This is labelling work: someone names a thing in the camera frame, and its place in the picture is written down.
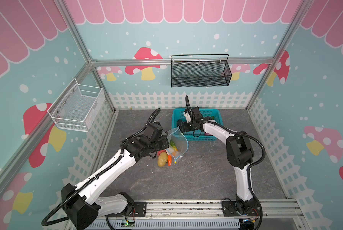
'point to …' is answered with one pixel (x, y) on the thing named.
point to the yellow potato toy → (162, 159)
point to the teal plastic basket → (213, 114)
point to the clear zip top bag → (178, 144)
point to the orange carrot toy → (169, 160)
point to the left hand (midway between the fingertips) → (167, 144)
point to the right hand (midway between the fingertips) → (183, 125)
